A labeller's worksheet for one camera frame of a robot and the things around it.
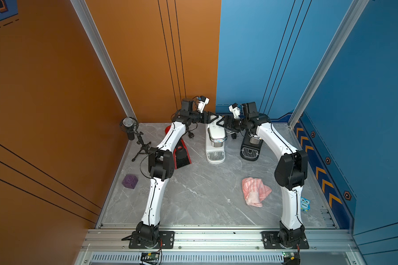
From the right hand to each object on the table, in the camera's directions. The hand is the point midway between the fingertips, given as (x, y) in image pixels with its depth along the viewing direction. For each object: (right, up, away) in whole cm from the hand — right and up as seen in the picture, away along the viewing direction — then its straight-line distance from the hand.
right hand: (221, 125), depth 91 cm
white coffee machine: (-4, -6, -6) cm, 10 cm away
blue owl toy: (+42, -41, -9) cm, 59 cm away
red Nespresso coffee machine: (-21, -18, -4) cm, 28 cm away
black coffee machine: (+20, -12, +13) cm, 27 cm away
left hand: (-3, +6, +3) cm, 7 cm away
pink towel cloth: (+16, -34, -9) cm, 39 cm away
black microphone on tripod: (-49, 0, -4) cm, 49 cm away
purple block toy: (-49, -30, -4) cm, 58 cm away
